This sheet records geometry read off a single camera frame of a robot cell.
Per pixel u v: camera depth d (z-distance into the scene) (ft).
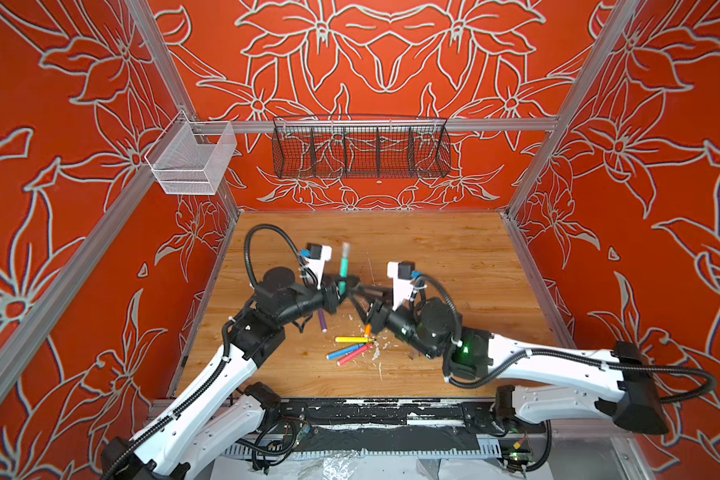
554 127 3.04
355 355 2.73
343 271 2.08
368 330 1.80
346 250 2.07
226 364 1.53
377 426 2.38
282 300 1.68
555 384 1.53
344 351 2.74
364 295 1.86
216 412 1.52
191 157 3.06
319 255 1.95
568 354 1.45
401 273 1.81
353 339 2.85
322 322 2.94
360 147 3.21
